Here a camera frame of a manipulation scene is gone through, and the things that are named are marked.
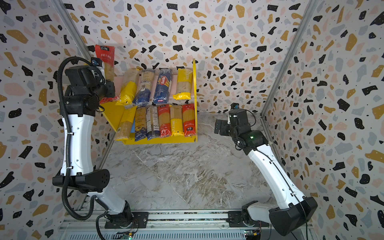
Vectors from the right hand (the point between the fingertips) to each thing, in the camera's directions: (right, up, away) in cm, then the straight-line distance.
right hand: (222, 120), depth 72 cm
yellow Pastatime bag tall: (-26, +1, +22) cm, 34 cm away
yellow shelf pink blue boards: (-62, +3, +24) cm, 67 cm away
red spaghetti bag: (-35, +5, +27) cm, 44 cm away
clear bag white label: (-41, 0, +22) cm, 46 cm away
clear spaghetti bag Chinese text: (-48, -1, +20) cm, 52 cm away
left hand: (-52, +18, -9) cm, 56 cm away
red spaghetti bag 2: (-18, +1, +22) cm, 29 cm away
